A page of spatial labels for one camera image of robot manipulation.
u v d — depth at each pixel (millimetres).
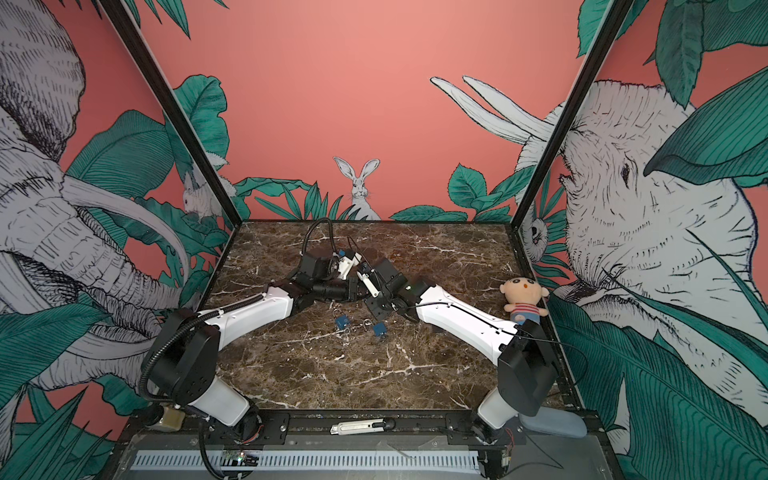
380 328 929
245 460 707
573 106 858
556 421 744
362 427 747
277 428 733
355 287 760
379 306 728
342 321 929
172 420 726
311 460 701
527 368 424
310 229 1185
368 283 660
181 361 442
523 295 927
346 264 799
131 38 727
